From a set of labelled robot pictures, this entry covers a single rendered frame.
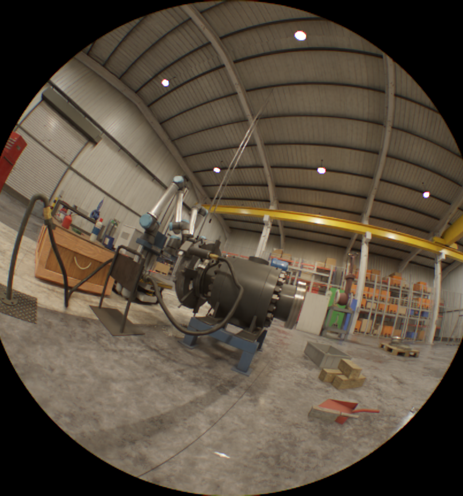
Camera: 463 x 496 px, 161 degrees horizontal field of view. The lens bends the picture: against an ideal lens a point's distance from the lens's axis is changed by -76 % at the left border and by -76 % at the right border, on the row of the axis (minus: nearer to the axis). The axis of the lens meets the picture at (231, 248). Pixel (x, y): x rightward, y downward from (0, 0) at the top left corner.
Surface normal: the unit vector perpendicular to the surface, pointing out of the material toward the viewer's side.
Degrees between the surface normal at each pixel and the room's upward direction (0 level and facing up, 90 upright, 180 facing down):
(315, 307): 90
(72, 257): 90
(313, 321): 90
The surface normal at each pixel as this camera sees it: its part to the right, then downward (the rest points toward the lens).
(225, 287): -0.33, -0.23
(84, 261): 0.89, 0.22
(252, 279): -0.17, -0.62
